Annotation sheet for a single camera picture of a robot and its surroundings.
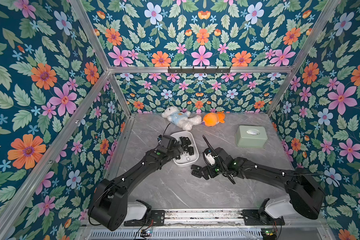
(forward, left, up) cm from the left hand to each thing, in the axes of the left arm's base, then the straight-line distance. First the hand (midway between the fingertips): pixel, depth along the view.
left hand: (179, 149), depth 87 cm
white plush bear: (+25, -3, -2) cm, 25 cm away
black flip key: (+12, -3, -9) cm, 15 cm away
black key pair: (+4, -7, -9) cm, 12 cm away
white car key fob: (+2, -4, -10) cm, 11 cm away
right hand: (-12, -14, -4) cm, 19 cm away
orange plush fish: (+26, -25, -4) cm, 36 cm away
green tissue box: (+8, -47, -3) cm, 48 cm away
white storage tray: (-2, 0, -11) cm, 11 cm away
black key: (-11, -9, -10) cm, 18 cm away
